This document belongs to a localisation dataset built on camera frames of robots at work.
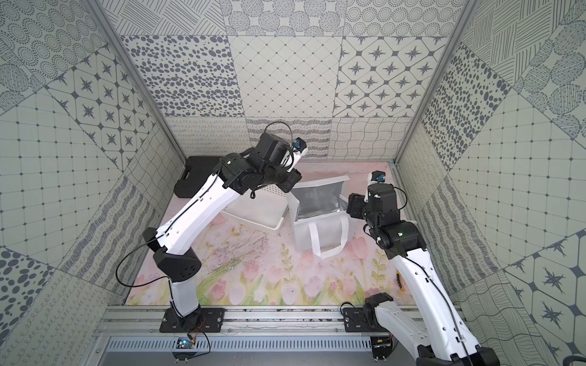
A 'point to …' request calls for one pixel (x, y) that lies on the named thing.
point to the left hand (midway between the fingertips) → (294, 167)
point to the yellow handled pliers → (399, 279)
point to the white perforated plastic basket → (263, 209)
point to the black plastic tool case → (198, 169)
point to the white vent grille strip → (164, 345)
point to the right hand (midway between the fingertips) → (358, 201)
